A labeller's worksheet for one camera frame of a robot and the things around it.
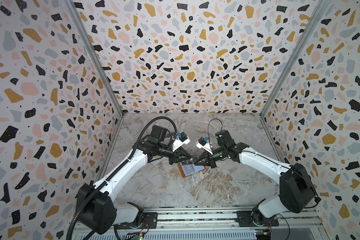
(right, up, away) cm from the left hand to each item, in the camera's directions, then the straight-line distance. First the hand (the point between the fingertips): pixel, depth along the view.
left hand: (190, 154), depth 72 cm
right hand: (+3, -4, +3) cm, 6 cm away
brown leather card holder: (-1, -13, +19) cm, 23 cm away
